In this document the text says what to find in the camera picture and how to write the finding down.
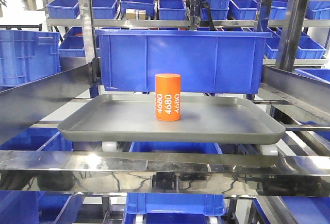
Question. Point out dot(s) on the steel shelf rack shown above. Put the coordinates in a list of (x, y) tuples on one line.
[(154, 23)]

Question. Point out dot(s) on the row of blue bins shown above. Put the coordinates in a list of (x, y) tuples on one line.
[(171, 10)]

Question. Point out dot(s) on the tall ribbed blue crate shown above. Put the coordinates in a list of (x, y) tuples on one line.
[(25, 56)]

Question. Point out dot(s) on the orange cylinder capacitor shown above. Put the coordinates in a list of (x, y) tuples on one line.
[(167, 97)]

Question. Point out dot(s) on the grey metal tray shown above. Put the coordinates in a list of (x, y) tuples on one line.
[(129, 121)]

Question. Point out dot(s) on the blue plastic bin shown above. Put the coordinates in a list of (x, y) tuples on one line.
[(15, 206), (314, 74), (304, 208), (23, 139), (175, 219)]

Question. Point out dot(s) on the steel roller rack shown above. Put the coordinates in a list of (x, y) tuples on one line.
[(77, 162)]

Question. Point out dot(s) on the white table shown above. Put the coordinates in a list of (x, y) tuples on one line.
[(20, 18)]

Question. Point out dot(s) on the small cardboard box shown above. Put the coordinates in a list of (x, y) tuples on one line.
[(135, 14)]

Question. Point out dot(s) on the large smooth blue bin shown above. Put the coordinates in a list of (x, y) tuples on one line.
[(180, 61)]

